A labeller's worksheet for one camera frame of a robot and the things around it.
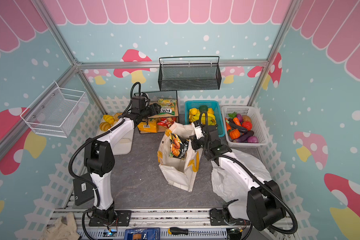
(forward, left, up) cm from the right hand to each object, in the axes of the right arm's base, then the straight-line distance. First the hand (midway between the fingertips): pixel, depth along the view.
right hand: (190, 136), depth 83 cm
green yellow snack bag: (+25, +14, +1) cm, 28 cm away
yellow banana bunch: (+21, -15, -9) cm, 27 cm away
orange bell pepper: (+11, -30, -13) cm, 35 cm away
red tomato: (+19, -41, -13) cm, 47 cm away
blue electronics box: (-44, +22, -13) cm, 51 cm away
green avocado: (+34, -11, -11) cm, 37 cm away
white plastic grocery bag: (-23, -22, -19) cm, 37 cm away
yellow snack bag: (+15, +27, -10) cm, 32 cm away
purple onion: (+7, -41, -14) cm, 44 cm away
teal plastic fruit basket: (+39, -19, -12) cm, 45 cm away
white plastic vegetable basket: (+18, -48, -12) cm, 52 cm away
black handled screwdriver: (-43, +6, -17) cm, 46 cm away
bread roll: (+21, +62, -16) cm, 67 cm away
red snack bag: (+19, +16, -9) cm, 27 cm away
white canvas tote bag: (-22, +5, +1) cm, 23 cm away
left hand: (+21, +21, +1) cm, 29 cm away
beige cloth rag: (-42, +63, -18) cm, 78 cm away
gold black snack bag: (-4, +7, -3) cm, 9 cm away
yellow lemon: (+32, -3, -11) cm, 34 cm away
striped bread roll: (+28, +61, -15) cm, 68 cm away
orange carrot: (+24, -35, -14) cm, 44 cm away
